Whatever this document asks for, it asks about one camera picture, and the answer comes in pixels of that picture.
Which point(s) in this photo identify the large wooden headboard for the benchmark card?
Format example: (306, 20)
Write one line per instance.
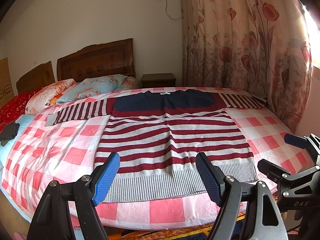
(98, 60)

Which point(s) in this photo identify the light wooden cabinet door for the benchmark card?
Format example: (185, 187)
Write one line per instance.
(6, 92)

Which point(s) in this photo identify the red floral blanket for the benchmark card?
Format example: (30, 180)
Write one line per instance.
(12, 110)

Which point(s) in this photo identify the light blue floral pillow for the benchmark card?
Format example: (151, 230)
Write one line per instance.
(92, 87)

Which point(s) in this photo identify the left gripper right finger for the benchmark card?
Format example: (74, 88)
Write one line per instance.
(262, 219)

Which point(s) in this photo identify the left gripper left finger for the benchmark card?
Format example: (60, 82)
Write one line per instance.
(52, 219)

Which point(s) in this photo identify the red white striped sweater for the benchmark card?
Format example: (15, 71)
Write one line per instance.
(158, 135)

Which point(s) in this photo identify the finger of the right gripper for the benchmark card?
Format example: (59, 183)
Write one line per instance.
(275, 173)
(300, 142)

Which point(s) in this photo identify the small wooden headboard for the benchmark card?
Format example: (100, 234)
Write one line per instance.
(39, 77)

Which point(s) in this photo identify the orange floral pillow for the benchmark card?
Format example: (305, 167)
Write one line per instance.
(42, 99)

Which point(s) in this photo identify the pink checkered bed sheet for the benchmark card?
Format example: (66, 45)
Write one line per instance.
(70, 148)

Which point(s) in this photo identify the pink floral curtain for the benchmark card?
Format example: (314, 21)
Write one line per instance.
(260, 46)

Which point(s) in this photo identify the dark grey folded cloth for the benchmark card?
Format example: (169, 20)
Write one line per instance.
(9, 132)

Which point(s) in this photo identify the dark wooden nightstand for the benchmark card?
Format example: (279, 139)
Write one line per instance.
(158, 80)

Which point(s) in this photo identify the light blue bed sheet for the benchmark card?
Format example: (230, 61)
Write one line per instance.
(18, 162)

